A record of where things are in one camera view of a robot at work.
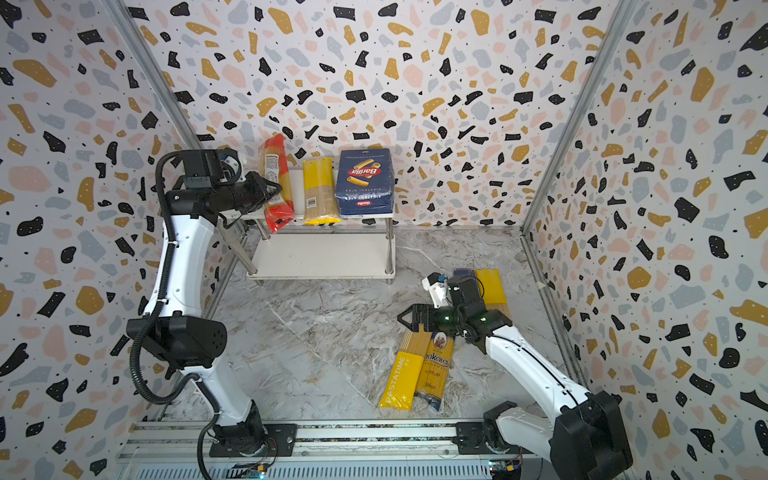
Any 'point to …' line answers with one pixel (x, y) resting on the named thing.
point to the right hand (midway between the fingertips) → (406, 314)
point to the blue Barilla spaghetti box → (463, 272)
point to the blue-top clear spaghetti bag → (434, 369)
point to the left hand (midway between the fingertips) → (279, 179)
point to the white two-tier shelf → (351, 248)
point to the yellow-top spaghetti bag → (319, 192)
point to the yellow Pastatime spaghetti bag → (401, 383)
